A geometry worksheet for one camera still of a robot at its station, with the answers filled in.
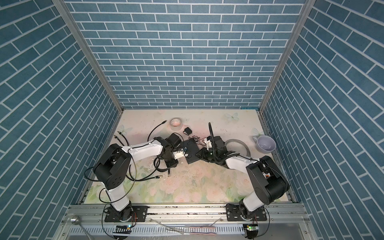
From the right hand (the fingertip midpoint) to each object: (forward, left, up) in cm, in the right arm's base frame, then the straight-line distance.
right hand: (194, 153), depth 88 cm
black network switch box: (-2, +2, +6) cm, 7 cm away
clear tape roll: (+27, +17, -6) cm, 33 cm away
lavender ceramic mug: (+14, -46, -6) cm, 48 cm away
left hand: (-4, +12, -7) cm, 15 cm away
